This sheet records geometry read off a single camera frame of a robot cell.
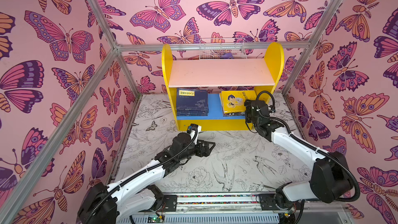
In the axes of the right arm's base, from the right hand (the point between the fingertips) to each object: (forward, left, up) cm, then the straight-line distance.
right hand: (244, 101), depth 84 cm
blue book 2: (-1, +29, -5) cm, 29 cm away
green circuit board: (-51, +45, -26) cm, 73 cm away
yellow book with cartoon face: (+4, +5, -4) cm, 7 cm away
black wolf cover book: (-3, +5, -9) cm, 11 cm away
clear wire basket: (+29, +11, +11) cm, 33 cm away
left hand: (-22, +19, -6) cm, 29 cm away
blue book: (+5, +31, -3) cm, 31 cm away
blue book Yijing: (-3, +24, -7) cm, 25 cm away
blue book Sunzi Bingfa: (-3, +30, -9) cm, 31 cm away
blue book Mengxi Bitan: (-2, +29, -6) cm, 30 cm away
